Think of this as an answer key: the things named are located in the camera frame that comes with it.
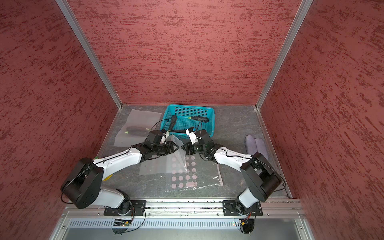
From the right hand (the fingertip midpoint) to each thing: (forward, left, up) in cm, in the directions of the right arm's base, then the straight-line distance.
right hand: (182, 150), depth 85 cm
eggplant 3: (+30, -12, -7) cm, 33 cm away
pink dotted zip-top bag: (-10, -1, -9) cm, 13 cm away
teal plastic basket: (+34, +1, -4) cm, 34 cm away
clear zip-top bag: (+33, +37, -9) cm, 50 cm away
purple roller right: (+5, -51, -9) cm, 52 cm away
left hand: (0, +4, -2) cm, 4 cm away
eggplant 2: (+26, +8, -6) cm, 28 cm away
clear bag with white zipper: (-12, -15, -10) cm, 21 cm away
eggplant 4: (+18, +4, -7) cm, 20 cm away
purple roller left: (+7, -44, -8) cm, 45 cm away
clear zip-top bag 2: (-5, +14, -10) cm, 18 cm away
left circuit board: (-33, +31, -11) cm, 47 cm away
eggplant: (+17, +32, -6) cm, 36 cm away
